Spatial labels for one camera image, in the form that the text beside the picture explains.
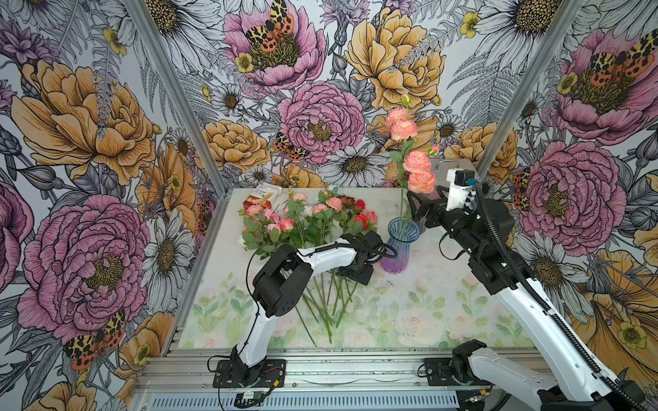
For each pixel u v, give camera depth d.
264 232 1.04
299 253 0.56
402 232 0.86
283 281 0.53
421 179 0.70
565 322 0.41
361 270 0.81
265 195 1.15
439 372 0.73
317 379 0.75
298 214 1.08
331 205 1.08
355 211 1.12
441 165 1.08
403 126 0.71
